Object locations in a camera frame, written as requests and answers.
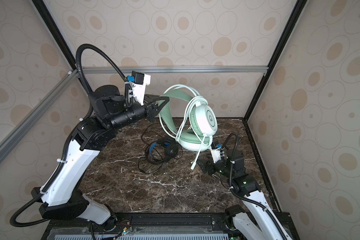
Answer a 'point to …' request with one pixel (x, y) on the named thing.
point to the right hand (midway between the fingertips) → (203, 157)
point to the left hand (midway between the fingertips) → (169, 97)
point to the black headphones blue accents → (171, 149)
